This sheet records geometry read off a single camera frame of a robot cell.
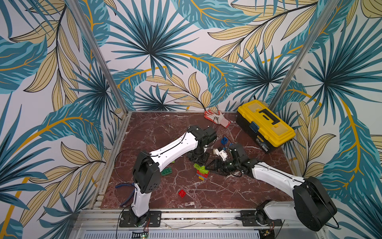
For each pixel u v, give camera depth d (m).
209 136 0.64
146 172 0.46
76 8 0.68
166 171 0.87
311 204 0.42
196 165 0.73
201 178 0.84
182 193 0.81
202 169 0.78
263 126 0.90
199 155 0.67
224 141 1.00
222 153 0.80
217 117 1.20
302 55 0.85
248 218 0.73
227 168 0.72
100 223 0.72
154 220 0.73
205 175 0.77
